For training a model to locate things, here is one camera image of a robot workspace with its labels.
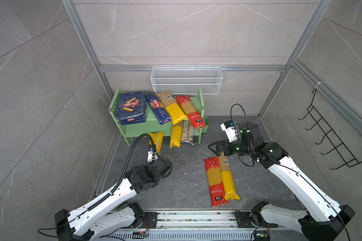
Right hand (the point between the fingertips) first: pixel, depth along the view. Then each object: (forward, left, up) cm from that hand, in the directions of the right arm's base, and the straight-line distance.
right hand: (217, 144), depth 70 cm
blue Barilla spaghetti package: (+23, +30, +4) cm, 38 cm away
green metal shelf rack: (+22, +52, -15) cm, 59 cm away
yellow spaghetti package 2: (-15, -8, -23) cm, 29 cm away
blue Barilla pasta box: (+20, +44, +6) cm, 49 cm away
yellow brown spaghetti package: (+21, +21, +2) cm, 29 cm away
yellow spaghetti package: (+16, +21, -13) cm, 29 cm away
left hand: (-3, +29, -9) cm, 30 cm away
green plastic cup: (+29, +1, -24) cm, 37 cm away
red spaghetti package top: (+16, +10, +3) cm, 20 cm away
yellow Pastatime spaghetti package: (+11, +31, -8) cm, 34 cm away
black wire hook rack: (-12, -50, +5) cm, 52 cm away
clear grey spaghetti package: (+17, +13, -12) cm, 25 cm away
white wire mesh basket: (+51, +14, +3) cm, 53 cm away
